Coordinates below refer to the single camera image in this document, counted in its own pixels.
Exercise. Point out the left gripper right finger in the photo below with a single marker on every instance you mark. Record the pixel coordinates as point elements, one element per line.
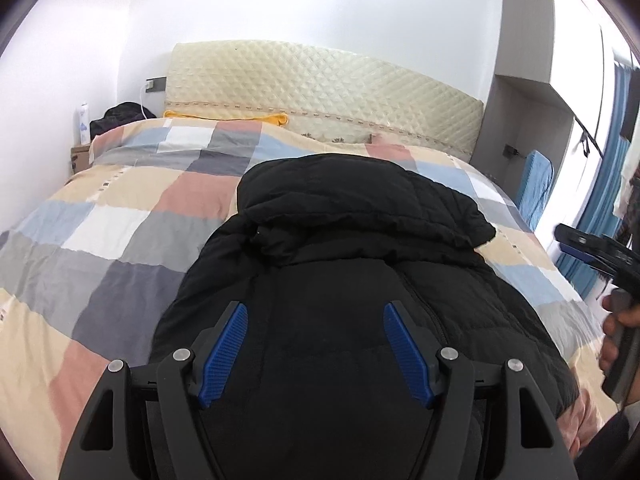
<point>490,422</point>

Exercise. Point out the blue curtain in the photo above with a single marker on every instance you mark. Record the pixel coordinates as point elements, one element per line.
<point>597,217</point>

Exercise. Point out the grey wall cabinet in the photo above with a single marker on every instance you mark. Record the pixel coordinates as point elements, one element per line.
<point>553,64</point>

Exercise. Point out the yellow pillow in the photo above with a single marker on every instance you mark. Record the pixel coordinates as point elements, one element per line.
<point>279,119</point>

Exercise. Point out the black clothes hanger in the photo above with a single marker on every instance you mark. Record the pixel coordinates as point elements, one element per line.
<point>587,141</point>

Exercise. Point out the black puffer jacket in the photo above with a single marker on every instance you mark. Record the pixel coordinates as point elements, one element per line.
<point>318,247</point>

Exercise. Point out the floral pillow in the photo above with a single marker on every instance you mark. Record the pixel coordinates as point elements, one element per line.
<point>329,129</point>

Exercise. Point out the cream quilted headboard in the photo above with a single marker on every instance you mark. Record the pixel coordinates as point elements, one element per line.
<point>235,77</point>

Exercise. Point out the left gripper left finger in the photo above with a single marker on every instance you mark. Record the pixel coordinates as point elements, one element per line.
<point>112,438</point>

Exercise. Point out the white spray bottle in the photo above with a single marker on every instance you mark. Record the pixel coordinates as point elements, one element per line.
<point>83,124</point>

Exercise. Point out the wall power outlet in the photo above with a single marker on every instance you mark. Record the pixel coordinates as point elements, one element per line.
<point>156,84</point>

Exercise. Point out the wooden nightstand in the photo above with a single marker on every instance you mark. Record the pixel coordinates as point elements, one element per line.
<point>80,158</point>

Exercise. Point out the hanging clothes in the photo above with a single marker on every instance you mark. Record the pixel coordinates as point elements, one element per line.
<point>626,204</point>

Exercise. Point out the plaid bed quilt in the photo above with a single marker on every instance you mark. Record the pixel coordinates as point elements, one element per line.
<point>86,276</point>

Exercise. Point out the black clothes pile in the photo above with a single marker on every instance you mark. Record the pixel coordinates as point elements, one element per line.
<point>122,114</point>

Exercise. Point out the blue towel on rack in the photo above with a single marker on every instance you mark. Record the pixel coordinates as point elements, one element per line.
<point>535,188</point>

